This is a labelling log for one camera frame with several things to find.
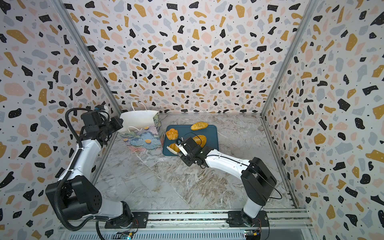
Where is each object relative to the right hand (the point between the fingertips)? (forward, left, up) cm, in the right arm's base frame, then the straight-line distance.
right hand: (183, 151), depth 85 cm
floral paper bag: (+5, +21, +13) cm, 25 cm away
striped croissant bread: (+8, +7, -7) cm, 13 cm away
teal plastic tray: (+17, -14, -9) cm, 24 cm away
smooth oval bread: (+27, -8, -9) cm, 30 cm away
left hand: (+12, +33, +16) cm, 39 cm away
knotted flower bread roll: (+18, +11, -8) cm, 23 cm away
